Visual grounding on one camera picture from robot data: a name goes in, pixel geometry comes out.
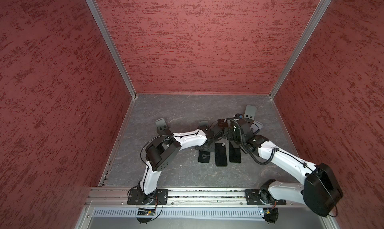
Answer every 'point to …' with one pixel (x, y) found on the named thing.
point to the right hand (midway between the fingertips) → (228, 133)
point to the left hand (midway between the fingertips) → (205, 149)
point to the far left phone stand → (162, 127)
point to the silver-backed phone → (220, 154)
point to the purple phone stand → (254, 128)
